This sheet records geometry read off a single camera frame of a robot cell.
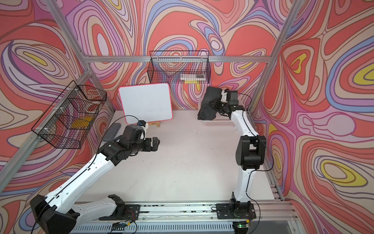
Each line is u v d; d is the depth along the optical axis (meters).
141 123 0.66
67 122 0.76
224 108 0.74
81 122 0.72
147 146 0.66
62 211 0.39
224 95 0.86
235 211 0.66
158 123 1.08
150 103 1.04
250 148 0.52
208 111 0.86
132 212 0.72
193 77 0.90
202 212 0.75
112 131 1.03
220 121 0.82
